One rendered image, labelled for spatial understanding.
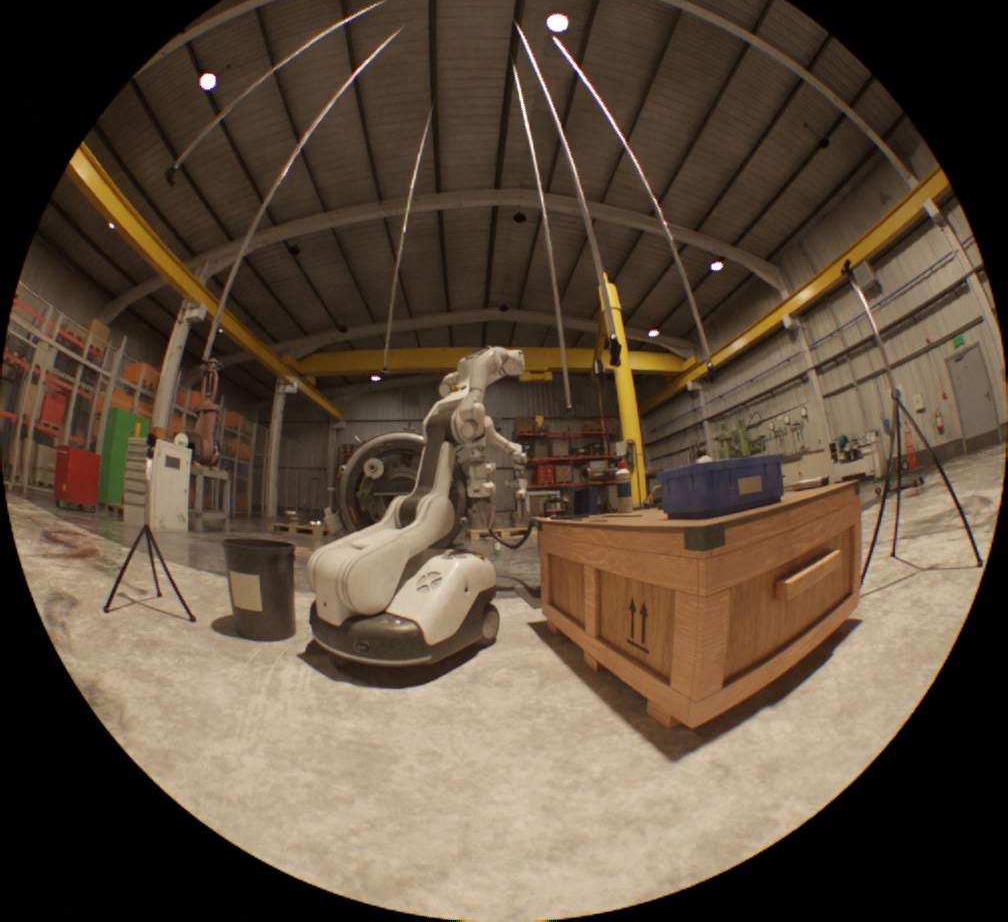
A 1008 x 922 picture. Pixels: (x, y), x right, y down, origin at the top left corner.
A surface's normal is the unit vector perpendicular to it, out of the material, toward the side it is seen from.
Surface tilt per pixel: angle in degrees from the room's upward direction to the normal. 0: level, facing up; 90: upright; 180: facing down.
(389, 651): 90
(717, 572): 90
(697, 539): 90
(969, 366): 90
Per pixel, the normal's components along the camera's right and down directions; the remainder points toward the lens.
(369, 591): 0.87, -0.16
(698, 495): -0.99, 0.01
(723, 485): 0.11, -0.25
